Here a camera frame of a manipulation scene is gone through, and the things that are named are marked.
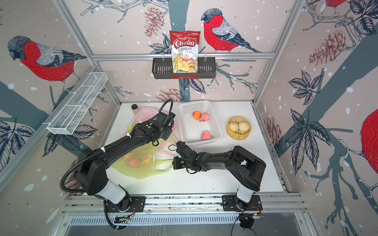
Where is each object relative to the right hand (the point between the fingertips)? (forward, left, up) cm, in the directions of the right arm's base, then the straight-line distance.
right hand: (171, 163), depth 84 cm
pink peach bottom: (+19, -20, +2) cm, 27 cm away
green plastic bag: (-1, +19, +1) cm, 19 cm away
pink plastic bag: (+35, +29, +3) cm, 45 cm away
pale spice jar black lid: (+39, +33, +6) cm, 52 cm away
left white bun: (+26, -40, +3) cm, 48 cm away
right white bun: (+26, -46, +2) cm, 53 cm away
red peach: (-1, +21, +2) cm, 21 cm away
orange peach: (+36, -14, +2) cm, 39 cm away
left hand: (+18, +3, +13) cm, 22 cm away
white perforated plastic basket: (+27, -10, -3) cm, 29 cm away
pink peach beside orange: (+34, -20, +3) cm, 40 cm away
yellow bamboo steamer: (+20, -41, +1) cm, 46 cm away
